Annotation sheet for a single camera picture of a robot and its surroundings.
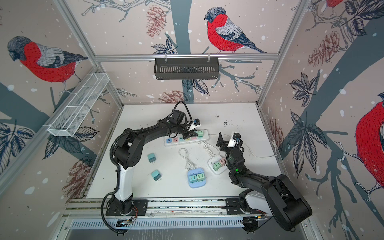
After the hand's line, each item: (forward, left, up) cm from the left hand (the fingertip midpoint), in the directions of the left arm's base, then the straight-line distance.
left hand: (196, 131), depth 94 cm
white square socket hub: (-18, -10, -6) cm, 21 cm away
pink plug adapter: (-20, -15, 0) cm, 25 cm away
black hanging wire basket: (+40, +4, +21) cm, 45 cm away
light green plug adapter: (-22, -11, -1) cm, 25 cm away
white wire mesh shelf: (-3, +63, +22) cm, 67 cm away
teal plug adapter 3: (-25, +23, -7) cm, 35 cm away
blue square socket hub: (-30, -1, -6) cm, 31 cm away
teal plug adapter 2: (-16, +27, -4) cm, 31 cm away
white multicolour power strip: (-2, +11, -6) cm, 13 cm away
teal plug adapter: (0, 0, 0) cm, 1 cm away
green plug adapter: (-1, -3, -1) cm, 3 cm away
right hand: (-8, -17, +8) cm, 21 cm away
